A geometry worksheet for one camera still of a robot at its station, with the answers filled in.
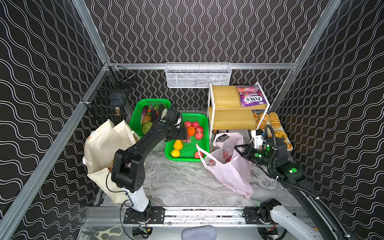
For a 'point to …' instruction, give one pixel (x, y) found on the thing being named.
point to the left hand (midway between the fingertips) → (186, 136)
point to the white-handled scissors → (106, 234)
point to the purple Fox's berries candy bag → (250, 95)
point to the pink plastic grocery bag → (232, 169)
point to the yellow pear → (178, 144)
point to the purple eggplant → (144, 112)
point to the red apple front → (196, 155)
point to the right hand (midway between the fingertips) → (234, 147)
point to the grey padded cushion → (201, 232)
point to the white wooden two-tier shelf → (235, 108)
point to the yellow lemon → (175, 153)
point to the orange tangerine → (191, 131)
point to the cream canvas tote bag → (101, 142)
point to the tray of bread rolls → (271, 124)
